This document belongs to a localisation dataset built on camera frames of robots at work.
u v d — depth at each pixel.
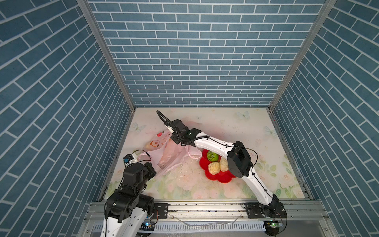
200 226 0.64
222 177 0.83
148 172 0.58
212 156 0.87
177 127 0.71
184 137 0.71
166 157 0.94
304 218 0.77
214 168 0.82
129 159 0.61
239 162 0.57
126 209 0.46
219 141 0.62
